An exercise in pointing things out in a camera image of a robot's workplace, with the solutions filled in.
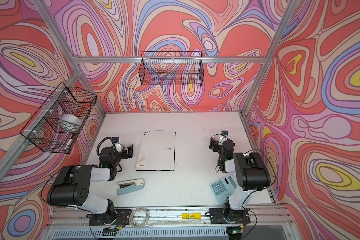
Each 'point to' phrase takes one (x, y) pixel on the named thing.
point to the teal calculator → (223, 188)
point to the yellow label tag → (191, 216)
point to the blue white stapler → (128, 186)
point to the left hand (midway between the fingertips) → (126, 144)
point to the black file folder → (156, 151)
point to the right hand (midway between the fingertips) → (219, 140)
